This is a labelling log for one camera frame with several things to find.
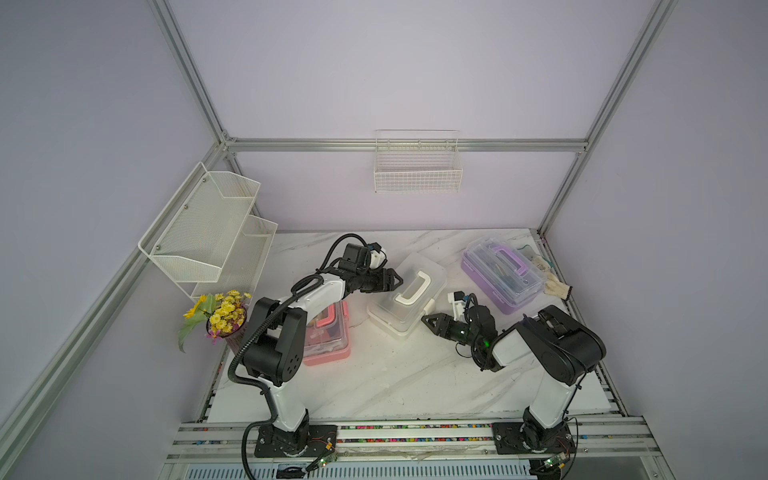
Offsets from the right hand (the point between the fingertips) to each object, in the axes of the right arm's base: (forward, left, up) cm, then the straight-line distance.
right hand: (426, 323), depth 92 cm
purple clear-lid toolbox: (+16, -29, +2) cm, 33 cm away
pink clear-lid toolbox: (-6, +29, +6) cm, 30 cm away
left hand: (+9, +10, +8) cm, 15 cm away
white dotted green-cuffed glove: (+21, -43, +2) cm, 48 cm away
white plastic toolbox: (0, +8, +8) cm, 12 cm away
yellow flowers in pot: (-9, +50, +23) cm, 56 cm away
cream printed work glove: (+14, -47, -3) cm, 49 cm away
